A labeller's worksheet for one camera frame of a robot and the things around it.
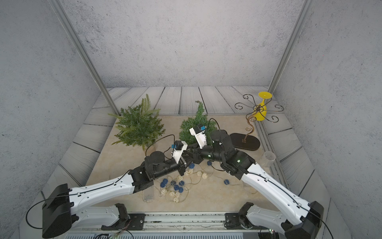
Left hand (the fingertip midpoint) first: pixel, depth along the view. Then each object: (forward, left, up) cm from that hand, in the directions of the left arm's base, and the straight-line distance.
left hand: (197, 158), depth 67 cm
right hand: (+1, +6, +5) cm, 8 cm away
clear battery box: (-7, +26, -25) cm, 37 cm away
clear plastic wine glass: (+4, -36, -8) cm, 37 cm away
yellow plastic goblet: (+25, -34, +5) cm, 42 cm away
